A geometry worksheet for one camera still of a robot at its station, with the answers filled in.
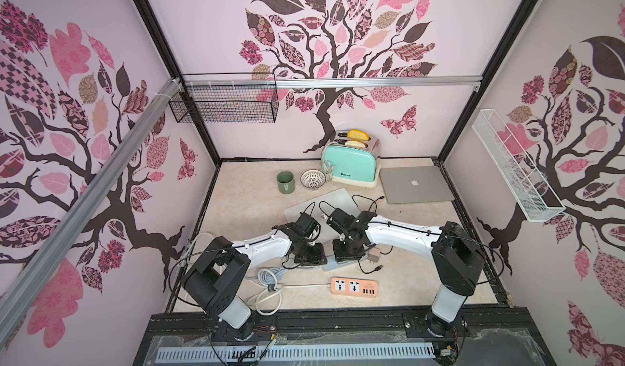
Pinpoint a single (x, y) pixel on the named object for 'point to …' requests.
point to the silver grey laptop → (415, 185)
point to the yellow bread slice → (358, 134)
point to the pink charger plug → (373, 254)
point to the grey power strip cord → (272, 274)
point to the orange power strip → (356, 287)
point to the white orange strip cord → (281, 297)
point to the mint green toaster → (354, 158)
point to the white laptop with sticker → (319, 207)
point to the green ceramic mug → (286, 182)
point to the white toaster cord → (328, 169)
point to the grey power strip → (331, 263)
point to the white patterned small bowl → (312, 179)
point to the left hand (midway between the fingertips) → (319, 267)
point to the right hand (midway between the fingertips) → (341, 261)
